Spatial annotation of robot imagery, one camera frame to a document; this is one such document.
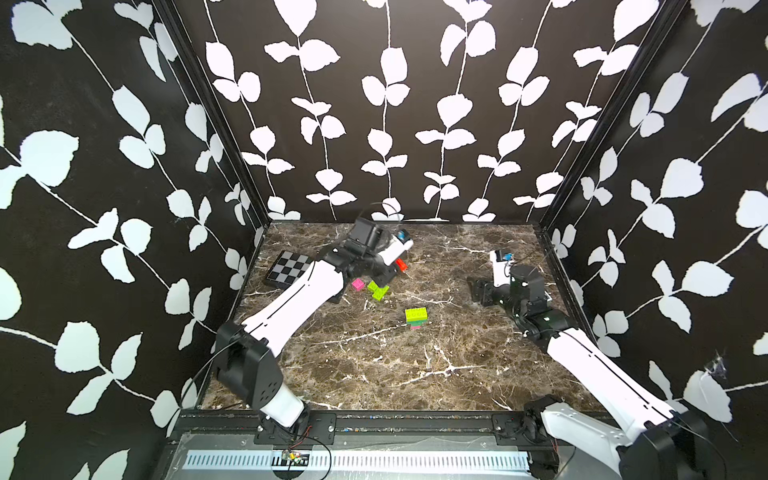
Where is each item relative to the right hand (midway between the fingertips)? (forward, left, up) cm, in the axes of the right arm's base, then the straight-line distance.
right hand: (478, 271), depth 81 cm
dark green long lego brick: (-7, +16, -19) cm, 26 cm away
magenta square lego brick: (-7, +17, -20) cm, 27 cm away
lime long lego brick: (+5, +28, -19) cm, 34 cm away
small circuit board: (-41, +47, -20) cm, 66 cm away
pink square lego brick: (+7, +36, -18) cm, 41 cm away
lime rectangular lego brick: (-6, +17, -14) cm, 22 cm away
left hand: (+1, +23, +3) cm, 23 cm away
